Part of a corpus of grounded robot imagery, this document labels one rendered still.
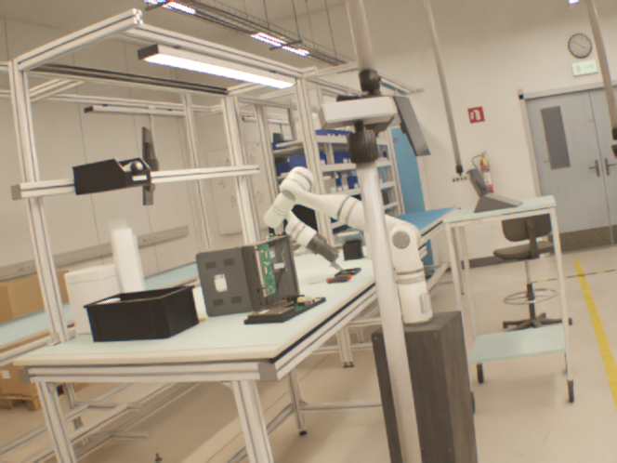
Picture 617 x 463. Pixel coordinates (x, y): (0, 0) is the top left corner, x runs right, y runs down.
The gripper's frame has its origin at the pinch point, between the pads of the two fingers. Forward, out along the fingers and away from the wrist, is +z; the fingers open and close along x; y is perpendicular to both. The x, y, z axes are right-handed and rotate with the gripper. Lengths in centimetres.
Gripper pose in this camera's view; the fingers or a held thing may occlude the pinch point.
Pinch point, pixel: (345, 272)
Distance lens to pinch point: 253.3
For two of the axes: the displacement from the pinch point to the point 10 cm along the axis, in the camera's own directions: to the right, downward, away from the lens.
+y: 5.7, -8.1, -1.6
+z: 8.1, 5.8, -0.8
